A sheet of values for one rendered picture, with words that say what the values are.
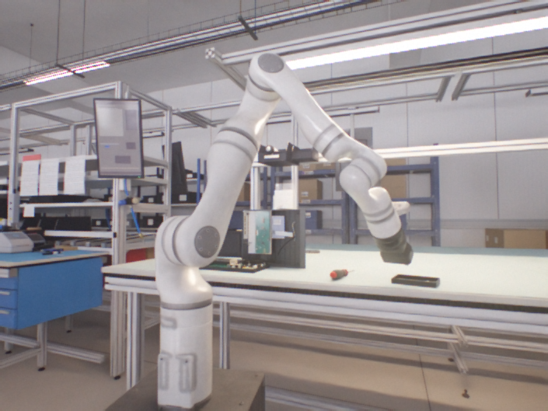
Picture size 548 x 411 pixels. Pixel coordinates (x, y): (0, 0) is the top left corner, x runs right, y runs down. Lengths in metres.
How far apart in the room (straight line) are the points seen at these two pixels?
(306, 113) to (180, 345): 0.51
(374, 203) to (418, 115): 4.71
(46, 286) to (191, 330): 1.86
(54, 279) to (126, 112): 1.14
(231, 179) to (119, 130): 1.75
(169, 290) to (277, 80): 0.48
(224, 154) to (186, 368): 0.38
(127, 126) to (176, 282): 1.78
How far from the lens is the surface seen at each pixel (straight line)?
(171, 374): 0.62
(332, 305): 0.92
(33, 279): 2.34
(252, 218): 1.20
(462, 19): 1.50
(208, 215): 0.56
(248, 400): 0.66
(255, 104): 0.78
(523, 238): 4.36
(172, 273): 0.61
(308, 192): 4.85
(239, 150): 0.63
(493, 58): 1.94
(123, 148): 2.29
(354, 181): 0.67
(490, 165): 5.37
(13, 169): 3.60
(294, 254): 1.15
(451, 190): 5.23
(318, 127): 0.70
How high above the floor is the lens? 1.18
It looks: 2 degrees up
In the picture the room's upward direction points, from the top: straight up
